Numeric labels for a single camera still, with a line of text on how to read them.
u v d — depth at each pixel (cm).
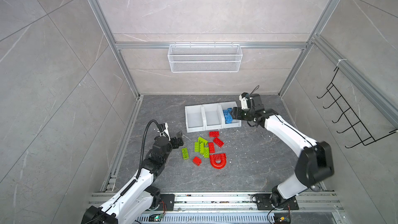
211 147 90
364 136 59
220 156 88
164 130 69
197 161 84
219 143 92
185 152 88
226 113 102
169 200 73
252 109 66
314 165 43
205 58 100
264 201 73
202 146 90
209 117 104
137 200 57
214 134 97
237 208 73
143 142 57
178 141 75
